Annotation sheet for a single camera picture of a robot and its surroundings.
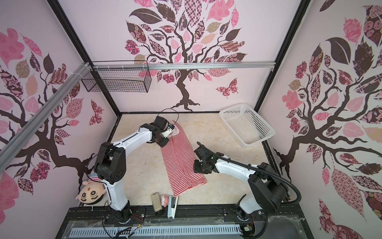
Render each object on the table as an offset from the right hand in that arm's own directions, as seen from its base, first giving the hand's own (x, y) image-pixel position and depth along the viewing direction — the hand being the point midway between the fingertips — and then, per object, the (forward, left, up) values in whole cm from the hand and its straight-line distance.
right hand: (194, 167), depth 86 cm
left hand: (+17, +21, +3) cm, 27 cm away
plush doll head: (-13, +53, +5) cm, 54 cm away
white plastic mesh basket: (+34, -41, -3) cm, 53 cm away
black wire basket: (+50, +48, +31) cm, 76 cm away
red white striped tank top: (+7, +10, -4) cm, 13 cm away
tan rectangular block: (-18, +20, 0) cm, 27 cm away
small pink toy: (-18, +16, +1) cm, 24 cm away
